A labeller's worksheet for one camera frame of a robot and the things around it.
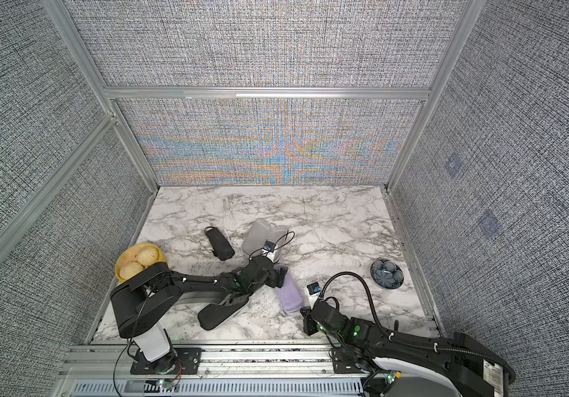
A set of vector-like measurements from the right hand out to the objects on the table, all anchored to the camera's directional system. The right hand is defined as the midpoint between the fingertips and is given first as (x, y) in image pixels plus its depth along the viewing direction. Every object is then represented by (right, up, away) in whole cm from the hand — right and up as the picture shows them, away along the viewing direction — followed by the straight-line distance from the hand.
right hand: (299, 308), depth 83 cm
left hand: (-6, +13, +6) cm, 16 cm away
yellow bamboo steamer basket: (-61, +15, +11) cm, 64 cm away
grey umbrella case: (-15, +24, +20) cm, 35 cm away
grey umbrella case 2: (-3, +4, 0) cm, 5 cm away
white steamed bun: (-59, +12, +3) cm, 60 cm away
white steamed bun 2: (-55, +16, +7) cm, 58 cm away
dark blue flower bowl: (+32, +10, +7) cm, 35 cm away
